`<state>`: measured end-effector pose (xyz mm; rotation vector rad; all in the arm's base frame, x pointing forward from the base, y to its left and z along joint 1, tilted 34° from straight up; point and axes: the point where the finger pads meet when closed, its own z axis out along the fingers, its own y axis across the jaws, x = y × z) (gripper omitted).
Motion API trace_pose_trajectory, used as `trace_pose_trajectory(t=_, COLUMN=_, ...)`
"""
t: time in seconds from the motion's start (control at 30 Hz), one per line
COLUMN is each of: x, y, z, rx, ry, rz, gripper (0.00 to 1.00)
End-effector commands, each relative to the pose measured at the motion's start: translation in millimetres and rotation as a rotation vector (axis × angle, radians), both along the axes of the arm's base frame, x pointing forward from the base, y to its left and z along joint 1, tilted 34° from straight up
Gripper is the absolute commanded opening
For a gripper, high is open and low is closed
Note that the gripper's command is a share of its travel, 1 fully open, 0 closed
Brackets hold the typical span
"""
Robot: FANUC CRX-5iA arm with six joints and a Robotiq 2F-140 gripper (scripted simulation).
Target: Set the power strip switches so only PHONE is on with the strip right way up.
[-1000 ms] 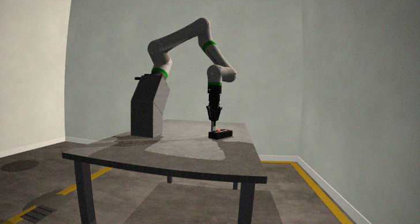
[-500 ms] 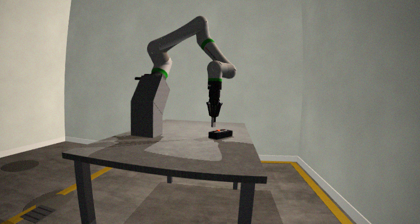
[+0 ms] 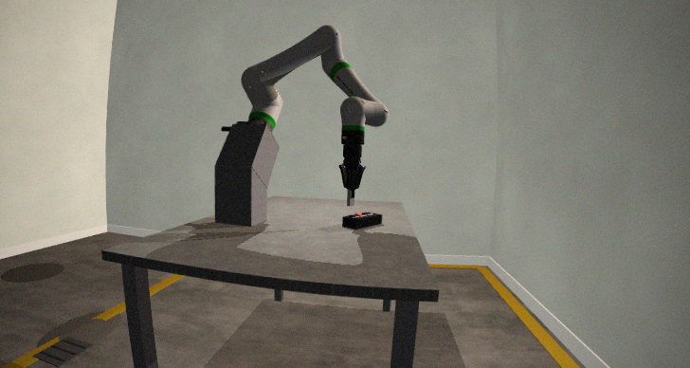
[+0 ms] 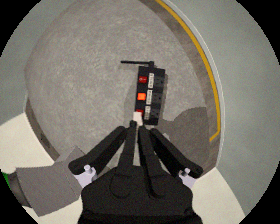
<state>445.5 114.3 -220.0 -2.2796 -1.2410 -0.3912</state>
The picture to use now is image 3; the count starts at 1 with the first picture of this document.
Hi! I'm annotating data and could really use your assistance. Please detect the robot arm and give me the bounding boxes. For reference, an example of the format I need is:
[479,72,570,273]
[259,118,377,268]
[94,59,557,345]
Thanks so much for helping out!
[236,25,389,145]

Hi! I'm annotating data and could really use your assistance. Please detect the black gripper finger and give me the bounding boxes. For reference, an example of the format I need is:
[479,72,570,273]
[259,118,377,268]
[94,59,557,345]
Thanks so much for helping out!
[339,162,351,206]
[349,161,366,206]

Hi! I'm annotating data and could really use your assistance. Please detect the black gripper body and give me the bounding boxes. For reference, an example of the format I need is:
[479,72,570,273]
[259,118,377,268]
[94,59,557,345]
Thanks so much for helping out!
[343,144,362,171]

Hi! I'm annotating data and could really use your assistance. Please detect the black power strip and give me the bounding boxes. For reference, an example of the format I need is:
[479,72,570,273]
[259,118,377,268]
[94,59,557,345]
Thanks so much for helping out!
[342,212,382,230]

